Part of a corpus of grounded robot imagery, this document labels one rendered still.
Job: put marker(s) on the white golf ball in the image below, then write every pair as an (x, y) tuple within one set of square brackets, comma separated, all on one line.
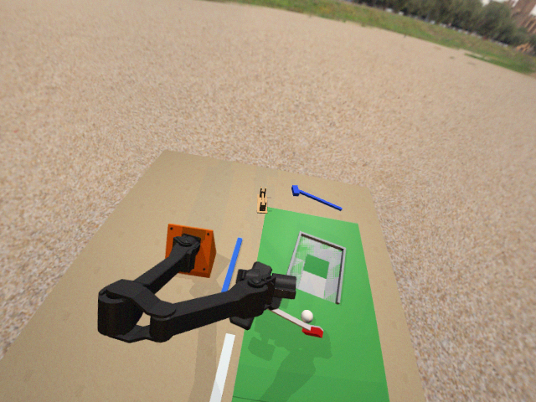
[(306, 316)]

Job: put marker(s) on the white flat bar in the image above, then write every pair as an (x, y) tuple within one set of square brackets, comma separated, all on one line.
[(222, 368)]

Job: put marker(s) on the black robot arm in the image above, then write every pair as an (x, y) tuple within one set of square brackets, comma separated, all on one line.
[(122, 303)]

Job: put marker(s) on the grey putter with red face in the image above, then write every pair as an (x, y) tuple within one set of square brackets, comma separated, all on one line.
[(308, 329)]

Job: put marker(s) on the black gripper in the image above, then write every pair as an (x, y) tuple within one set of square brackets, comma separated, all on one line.
[(247, 323)]

